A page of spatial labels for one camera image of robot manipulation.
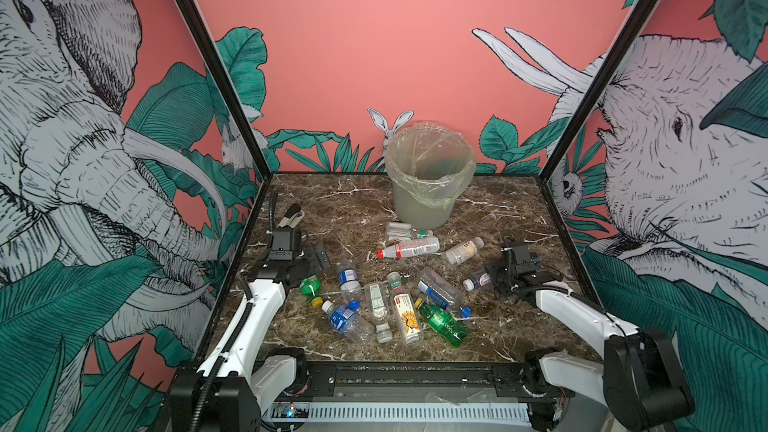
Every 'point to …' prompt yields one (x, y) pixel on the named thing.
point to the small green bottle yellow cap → (309, 287)
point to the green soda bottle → (447, 326)
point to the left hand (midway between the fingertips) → (313, 256)
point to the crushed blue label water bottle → (345, 320)
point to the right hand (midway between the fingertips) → (484, 262)
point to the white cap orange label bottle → (459, 253)
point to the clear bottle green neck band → (397, 231)
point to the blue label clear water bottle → (350, 285)
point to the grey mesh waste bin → (415, 213)
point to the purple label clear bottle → (481, 280)
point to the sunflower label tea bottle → (408, 307)
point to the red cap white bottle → (411, 247)
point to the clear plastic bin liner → (430, 160)
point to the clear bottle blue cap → (442, 290)
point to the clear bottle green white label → (376, 297)
